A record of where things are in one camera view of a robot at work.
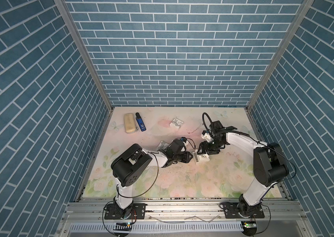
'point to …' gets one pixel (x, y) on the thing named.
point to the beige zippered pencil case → (130, 124)
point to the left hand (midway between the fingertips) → (194, 158)
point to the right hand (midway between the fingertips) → (203, 153)
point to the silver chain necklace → (189, 133)
